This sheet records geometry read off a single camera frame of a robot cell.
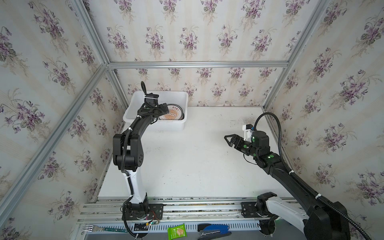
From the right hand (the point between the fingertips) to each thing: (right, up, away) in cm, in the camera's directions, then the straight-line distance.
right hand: (227, 139), depth 79 cm
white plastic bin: (-61, +24, +26) cm, 71 cm away
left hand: (-41, +19, +18) cm, 48 cm away
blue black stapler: (-12, -40, -13) cm, 43 cm away
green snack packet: (-26, -41, -12) cm, 50 cm away
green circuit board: (-54, -41, -10) cm, 68 cm away
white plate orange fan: (-31, +16, +29) cm, 45 cm away
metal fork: (-66, -40, -10) cm, 78 cm away
